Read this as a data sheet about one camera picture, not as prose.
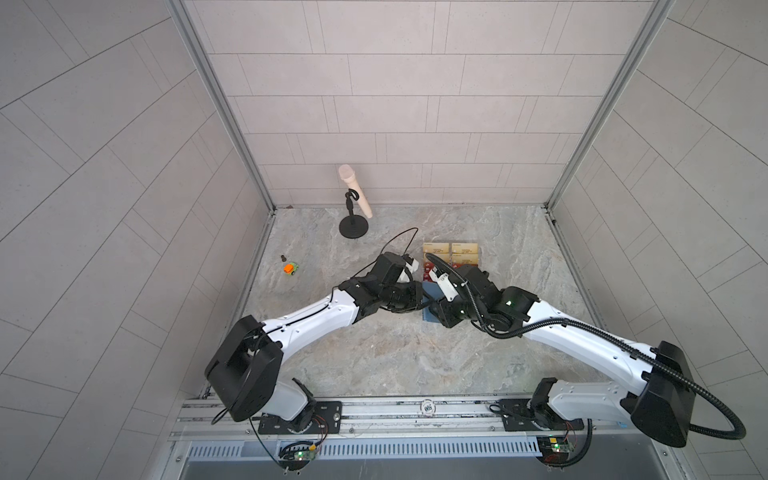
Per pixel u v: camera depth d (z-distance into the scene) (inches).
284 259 39.2
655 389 15.2
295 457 25.3
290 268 37.7
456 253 36.8
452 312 26.1
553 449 26.6
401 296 26.8
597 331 17.8
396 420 28.4
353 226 43.0
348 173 35.7
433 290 27.2
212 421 15.3
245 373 16.1
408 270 25.3
